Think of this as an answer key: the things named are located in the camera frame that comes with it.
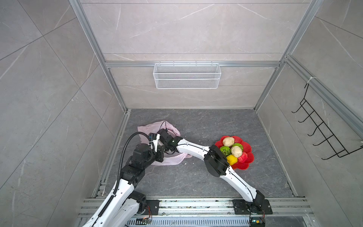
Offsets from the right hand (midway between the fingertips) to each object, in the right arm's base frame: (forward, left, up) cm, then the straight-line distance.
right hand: (154, 144), depth 96 cm
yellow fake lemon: (-14, -50, +3) cm, 52 cm away
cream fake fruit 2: (-11, -52, +8) cm, 54 cm away
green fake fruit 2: (-8, -48, +4) cm, 48 cm away
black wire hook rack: (-23, -87, +30) cm, 95 cm away
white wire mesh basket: (+40, -24, +27) cm, 54 cm away
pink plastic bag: (-18, -12, +14) cm, 26 cm away
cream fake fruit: (-1, -50, +3) cm, 51 cm away
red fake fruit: (-13, -57, +3) cm, 59 cm away
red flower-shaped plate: (-5, -63, -1) cm, 63 cm away
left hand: (-10, -10, +17) cm, 22 cm away
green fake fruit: (-3, -57, +3) cm, 57 cm away
